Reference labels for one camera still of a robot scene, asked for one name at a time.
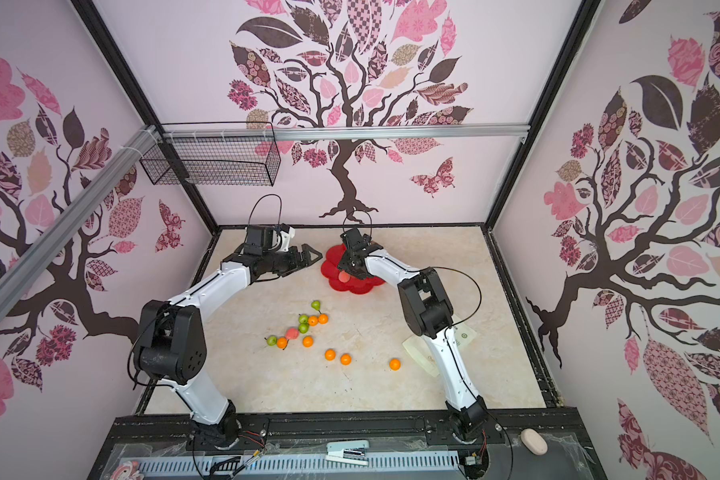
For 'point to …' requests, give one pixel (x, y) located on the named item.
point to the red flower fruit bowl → (330, 270)
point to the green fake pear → (316, 304)
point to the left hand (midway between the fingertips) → (313, 261)
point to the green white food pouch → (421, 350)
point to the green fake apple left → (271, 340)
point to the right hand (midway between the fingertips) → (346, 261)
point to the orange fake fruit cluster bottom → (307, 341)
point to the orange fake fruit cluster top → (322, 319)
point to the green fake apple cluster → (303, 325)
